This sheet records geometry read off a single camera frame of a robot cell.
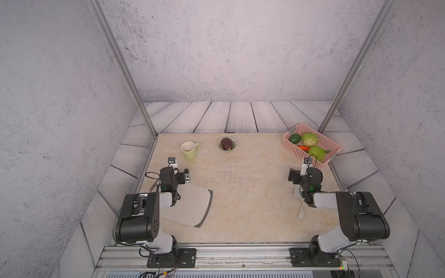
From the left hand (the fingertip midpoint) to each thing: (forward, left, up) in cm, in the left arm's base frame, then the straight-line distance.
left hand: (180, 168), depth 95 cm
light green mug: (+12, -4, +1) cm, 13 cm away
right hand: (-2, -66, +1) cm, 66 cm away
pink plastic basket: (+19, -87, -2) cm, 89 cm away
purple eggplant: (+20, -26, -2) cm, 33 cm away
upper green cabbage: (+19, -77, +1) cm, 79 cm away
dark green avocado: (+23, -70, -2) cm, 74 cm away
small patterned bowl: (+20, -30, -3) cm, 37 cm away
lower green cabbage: (+8, -79, +1) cm, 79 cm away
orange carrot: (+14, -73, -2) cm, 74 cm away
